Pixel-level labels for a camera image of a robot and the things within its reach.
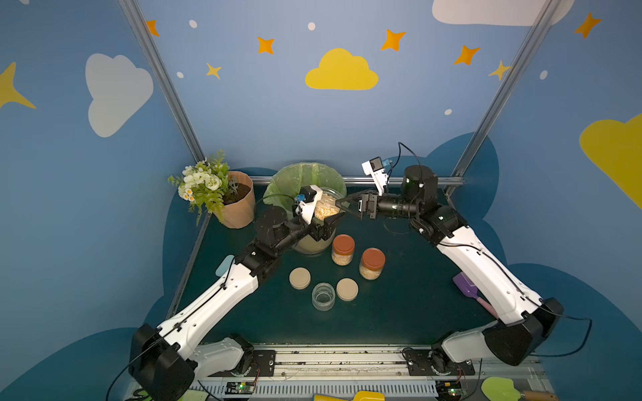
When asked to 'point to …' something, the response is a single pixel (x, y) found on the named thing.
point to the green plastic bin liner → (284, 185)
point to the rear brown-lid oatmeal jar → (343, 250)
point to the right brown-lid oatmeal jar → (372, 263)
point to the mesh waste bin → (312, 246)
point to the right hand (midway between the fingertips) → (346, 199)
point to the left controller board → (240, 388)
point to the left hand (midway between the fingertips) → (336, 203)
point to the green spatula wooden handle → (499, 388)
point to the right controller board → (448, 390)
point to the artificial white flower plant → (205, 185)
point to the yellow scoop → (358, 396)
